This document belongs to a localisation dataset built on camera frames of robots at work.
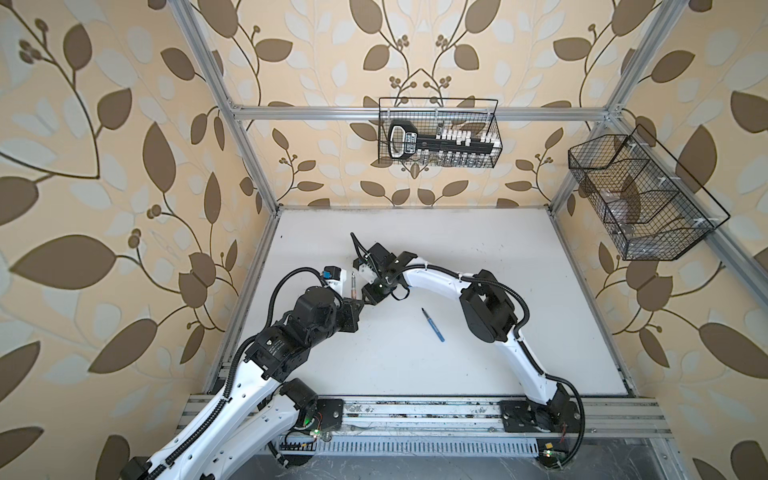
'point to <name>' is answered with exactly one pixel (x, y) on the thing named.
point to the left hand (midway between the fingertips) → (365, 302)
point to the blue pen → (440, 336)
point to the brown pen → (353, 286)
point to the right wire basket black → (643, 202)
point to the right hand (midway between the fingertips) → (369, 298)
